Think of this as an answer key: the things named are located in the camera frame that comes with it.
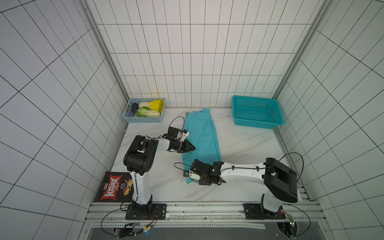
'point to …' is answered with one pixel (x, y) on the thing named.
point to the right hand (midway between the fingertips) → (197, 174)
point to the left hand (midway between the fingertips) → (192, 150)
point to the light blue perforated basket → (156, 104)
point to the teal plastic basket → (256, 112)
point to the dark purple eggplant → (135, 107)
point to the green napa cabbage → (146, 111)
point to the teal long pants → (203, 137)
